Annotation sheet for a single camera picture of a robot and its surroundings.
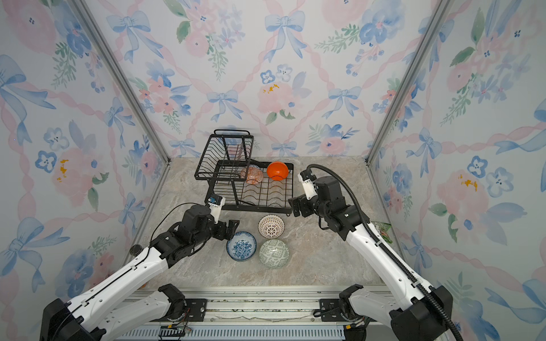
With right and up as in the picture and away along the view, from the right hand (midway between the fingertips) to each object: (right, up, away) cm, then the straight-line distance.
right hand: (301, 193), depth 77 cm
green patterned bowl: (-10, -25, +9) cm, 28 cm away
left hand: (-27, -9, +1) cm, 28 cm away
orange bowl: (-8, +10, +32) cm, 35 cm away
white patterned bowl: (-11, -15, +16) cm, 24 cm away
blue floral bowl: (-23, -22, +9) cm, 33 cm away
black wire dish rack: (-23, +4, +5) cm, 24 cm away
